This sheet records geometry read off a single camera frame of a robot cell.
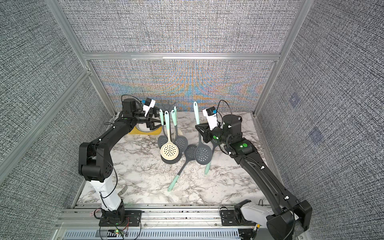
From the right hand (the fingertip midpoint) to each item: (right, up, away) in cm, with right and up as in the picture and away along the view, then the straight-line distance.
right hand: (198, 122), depth 69 cm
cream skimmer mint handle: (-5, -20, +26) cm, 34 cm away
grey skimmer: (+3, -16, +7) cm, 18 cm away
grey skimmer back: (+13, -13, +35) cm, 39 cm away
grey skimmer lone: (-9, -11, +18) cm, 23 cm away
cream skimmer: (-15, -16, +15) cm, 26 cm away
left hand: (-16, +3, +12) cm, 20 cm away
